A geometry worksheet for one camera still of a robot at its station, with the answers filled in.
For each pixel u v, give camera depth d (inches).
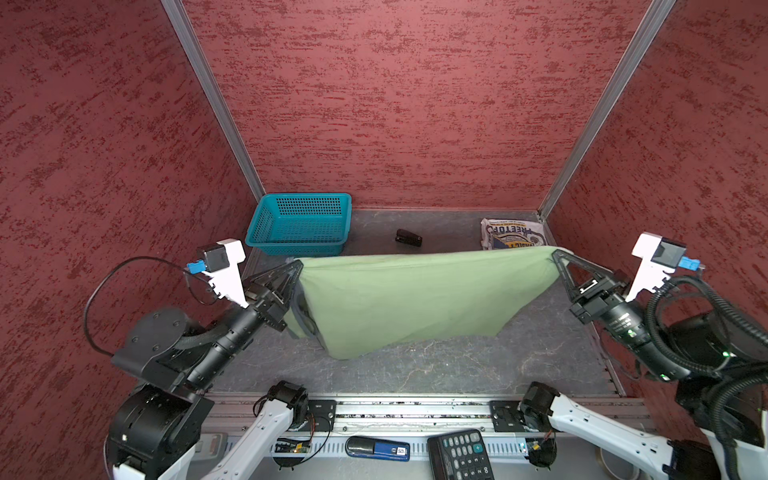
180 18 28.0
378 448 26.1
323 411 29.3
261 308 14.9
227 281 14.8
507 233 43.3
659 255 14.1
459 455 26.6
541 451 28.0
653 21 28.5
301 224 46.2
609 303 14.6
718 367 11.0
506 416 29.2
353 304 21.1
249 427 22.4
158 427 12.0
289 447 28.4
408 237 44.7
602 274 15.8
